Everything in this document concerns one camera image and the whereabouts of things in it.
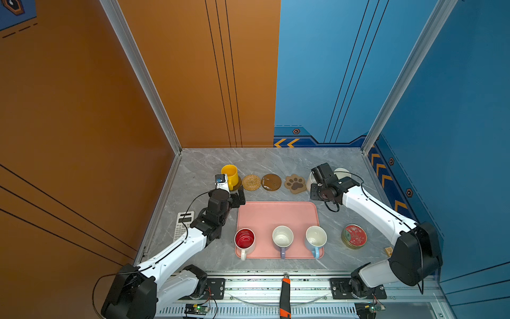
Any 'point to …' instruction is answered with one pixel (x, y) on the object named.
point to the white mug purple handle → (282, 237)
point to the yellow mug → (232, 175)
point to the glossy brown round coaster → (271, 182)
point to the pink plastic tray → (262, 217)
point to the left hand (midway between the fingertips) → (233, 185)
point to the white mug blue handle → (315, 238)
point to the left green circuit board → (196, 309)
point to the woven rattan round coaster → (251, 182)
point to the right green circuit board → (368, 310)
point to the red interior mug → (244, 241)
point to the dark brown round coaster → (238, 185)
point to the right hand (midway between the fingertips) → (314, 192)
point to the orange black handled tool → (285, 308)
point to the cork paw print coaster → (296, 184)
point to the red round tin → (354, 236)
